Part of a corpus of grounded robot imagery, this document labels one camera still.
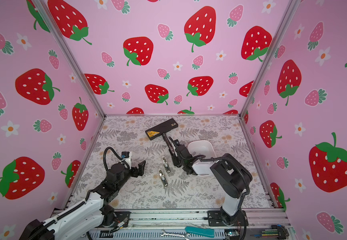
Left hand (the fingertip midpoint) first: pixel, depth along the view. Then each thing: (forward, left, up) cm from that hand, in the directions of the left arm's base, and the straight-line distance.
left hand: (138, 160), depth 84 cm
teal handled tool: (-33, -35, -10) cm, 49 cm away
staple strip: (-8, -15, -10) cm, 19 cm away
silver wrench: (-33, -17, -11) cm, 39 cm away
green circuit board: (-33, -50, -11) cm, 61 cm away
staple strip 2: (+2, -15, -10) cm, 18 cm away
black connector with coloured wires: (-32, -70, -9) cm, 77 cm away
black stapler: (+31, -9, -10) cm, 34 cm away
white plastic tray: (+14, -39, -8) cm, 42 cm away
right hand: (+9, -20, -7) cm, 23 cm away
